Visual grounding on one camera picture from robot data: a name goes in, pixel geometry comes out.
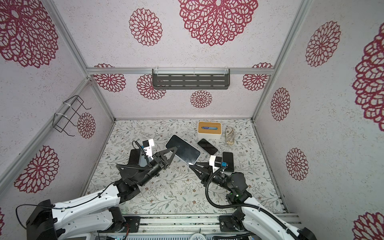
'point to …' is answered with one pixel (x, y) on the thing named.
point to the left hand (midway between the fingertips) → (178, 151)
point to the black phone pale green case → (134, 156)
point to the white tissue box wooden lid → (209, 130)
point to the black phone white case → (184, 151)
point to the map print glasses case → (230, 135)
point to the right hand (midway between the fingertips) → (191, 165)
